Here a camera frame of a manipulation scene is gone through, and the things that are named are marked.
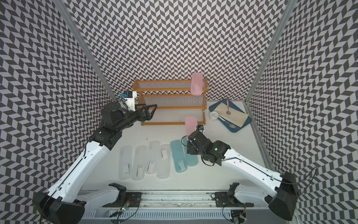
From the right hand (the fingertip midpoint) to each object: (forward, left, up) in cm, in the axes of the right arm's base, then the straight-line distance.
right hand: (194, 147), depth 76 cm
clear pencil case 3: (+1, +27, -17) cm, 31 cm away
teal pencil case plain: (-1, +1, -15) cm, 15 cm away
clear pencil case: (-3, +42, -13) cm, 44 cm away
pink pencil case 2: (+38, -3, +15) cm, 40 cm away
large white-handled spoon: (+25, -29, -15) cm, 41 cm away
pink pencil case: (+14, +1, +4) cm, 15 cm away
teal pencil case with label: (+3, +10, -14) cm, 17 cm away
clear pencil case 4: (-8, +18, -15) cm, 24 cm away
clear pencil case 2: (-3, +34, -14) cm, 37 cm away
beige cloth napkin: (+33, -34, -15) cm, 50 cm away
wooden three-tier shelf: (+54, +16, -16) cm, 58 cm away
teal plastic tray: (+28, -42, -14) cm, 52 cm away
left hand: (+12, +21, +20) cm, 32 cm away
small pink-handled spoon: (+37, -29, -14) cm, 49 cm away
